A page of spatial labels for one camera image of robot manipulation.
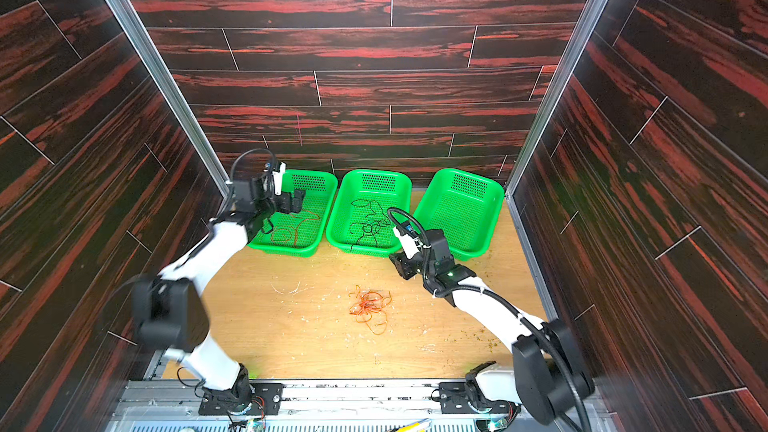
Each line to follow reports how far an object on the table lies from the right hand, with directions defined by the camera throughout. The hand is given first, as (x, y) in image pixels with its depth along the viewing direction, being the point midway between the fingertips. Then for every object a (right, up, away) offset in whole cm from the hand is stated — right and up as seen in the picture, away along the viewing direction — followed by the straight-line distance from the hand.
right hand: (404, 248), depth 86 cm
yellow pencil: (+2, -41, -16) cm, 44 cm away
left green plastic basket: (-36, +3, +20) cm, 41 cm away
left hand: (-34, +18, +3) cm, 39 cm away
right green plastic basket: (+26, +13, +30) cm, 42 cm away
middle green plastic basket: (-3, +20, +32) cm, 38 cm away
